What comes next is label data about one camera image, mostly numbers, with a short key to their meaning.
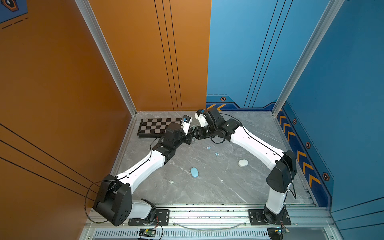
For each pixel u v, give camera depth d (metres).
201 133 0.70
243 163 0.89
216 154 0.96
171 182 0.85
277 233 0.70
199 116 0.72
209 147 0.99
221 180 0.86
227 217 0.76
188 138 0.72
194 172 0.87
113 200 0.41
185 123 0.69
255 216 0.72
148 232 0.72
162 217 0.74
